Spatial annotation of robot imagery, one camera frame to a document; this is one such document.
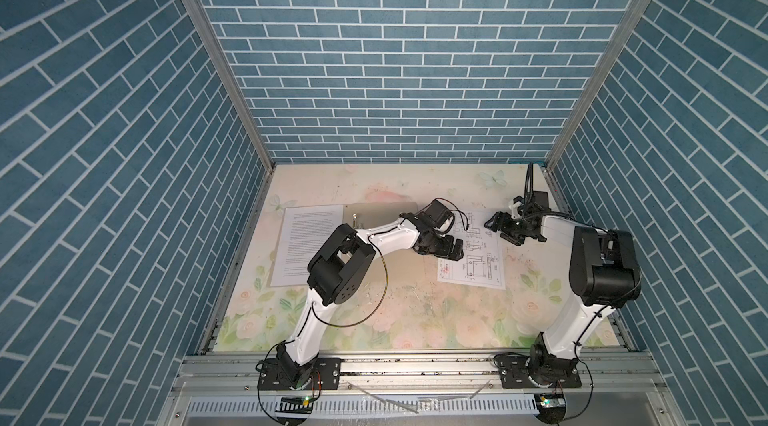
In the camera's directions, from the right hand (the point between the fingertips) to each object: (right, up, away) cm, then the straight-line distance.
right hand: (492, 225), depth 100 cm
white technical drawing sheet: (-5, -11, -6) cm, 14 cm away
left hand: (-15, -9, -7) cm, 18 cm away
